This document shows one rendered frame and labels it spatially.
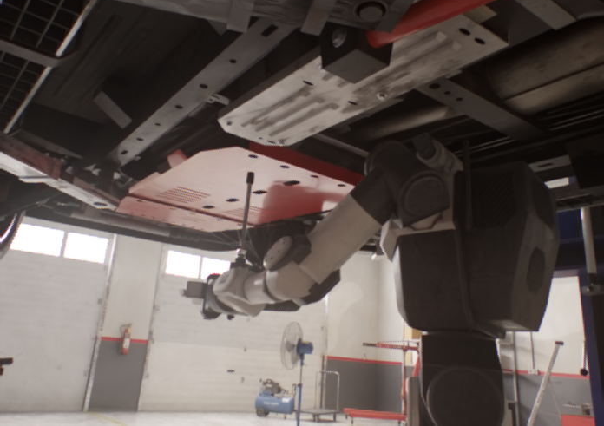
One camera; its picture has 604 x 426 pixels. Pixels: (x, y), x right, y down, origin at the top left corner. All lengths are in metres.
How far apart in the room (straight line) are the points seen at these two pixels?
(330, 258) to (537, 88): 0.84
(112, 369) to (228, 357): 2.38
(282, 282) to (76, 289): 9.32
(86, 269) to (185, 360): 2.58
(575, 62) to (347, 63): 0.73
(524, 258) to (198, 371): 10.34
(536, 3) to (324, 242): 0.58
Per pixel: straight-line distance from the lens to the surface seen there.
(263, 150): 1.71
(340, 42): 0.98
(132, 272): 10.57
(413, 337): 12.72
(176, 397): 11.05
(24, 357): 10.13
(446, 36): 1.13
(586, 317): 2.73
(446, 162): 1.25
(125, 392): 10.58
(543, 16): 1.17
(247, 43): 1.21
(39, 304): 10.16
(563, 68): 1.57
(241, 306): 1.29
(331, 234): 1.00
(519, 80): 1.61
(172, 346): 10.92
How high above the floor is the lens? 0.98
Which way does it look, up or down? 18 degrees up
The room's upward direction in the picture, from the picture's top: 4 degrees clockwise
